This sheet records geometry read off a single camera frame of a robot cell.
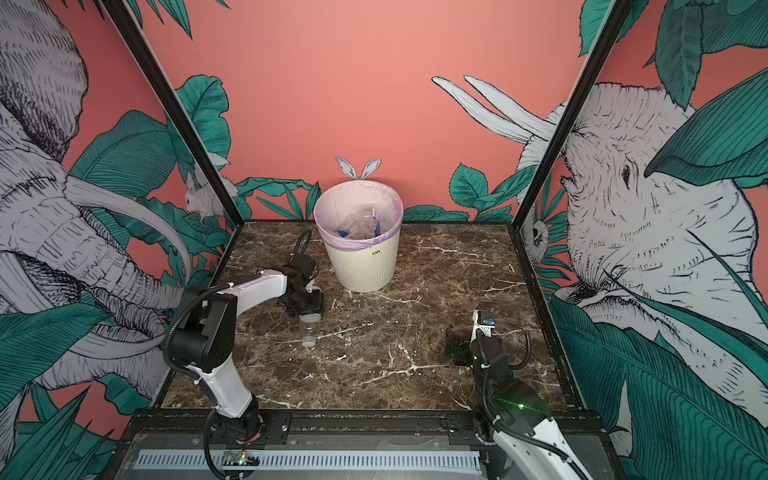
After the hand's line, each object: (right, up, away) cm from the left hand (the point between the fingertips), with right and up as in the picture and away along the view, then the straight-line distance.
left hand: (317, 305), depth 94 cm
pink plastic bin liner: (+8, +34, -1) cm, 35 cm away
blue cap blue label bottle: (+10, +25, +4) cm, 28 cm away
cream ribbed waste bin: (+16, +12, -6) cm, 21 cm away
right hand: (+42, -3, -17) cm, 45 cm away
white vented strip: (+6, -33, -24) cm, 41 cm away
